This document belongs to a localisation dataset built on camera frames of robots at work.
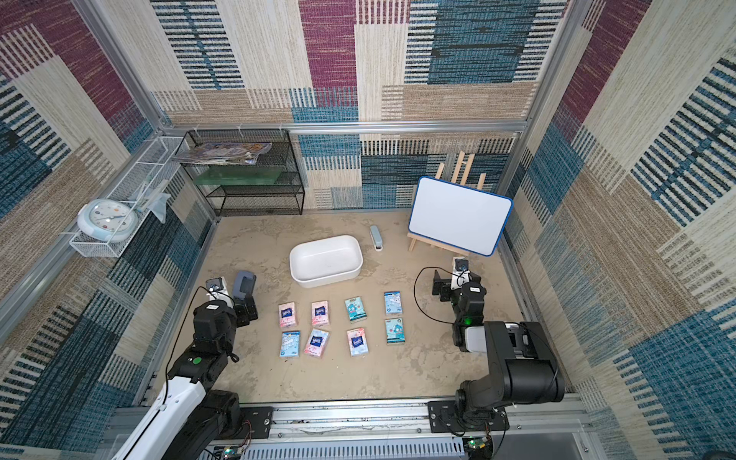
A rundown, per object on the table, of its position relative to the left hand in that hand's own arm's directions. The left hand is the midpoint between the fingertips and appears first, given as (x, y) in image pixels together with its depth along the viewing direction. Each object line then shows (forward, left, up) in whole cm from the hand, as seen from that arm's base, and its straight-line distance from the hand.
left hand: (231, 296), depth 81 cm
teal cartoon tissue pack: (+2, -34, -12) cm, 36 cm away
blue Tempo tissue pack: (-9, -23, -12) cm, 28 cm away
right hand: (+11, -65, -4) cm, 66 cm away
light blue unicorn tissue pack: (+3, -46, -11) cm, 47 cm away
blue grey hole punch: (+11, +3, -11) cm, 16 cm away
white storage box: (+22, -23, -15) cm, 35 cm away
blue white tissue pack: (-9, -15, -12) cm, 22 cm away
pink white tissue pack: (-8, -35, -12) cm, 38 cm away
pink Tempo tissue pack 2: (-1, -23, -12) cm, 26 cm away
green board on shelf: (+37, +3, +13) cm, 39 cm away
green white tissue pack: (-6, -46, -13) cm, 48 cm away
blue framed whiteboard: (+22, -66, +8) cm, 70 cm away
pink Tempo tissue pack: (0, -13, -12) cm, 17 cm away
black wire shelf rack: (+50, +1, -2) cm, 50 cm away
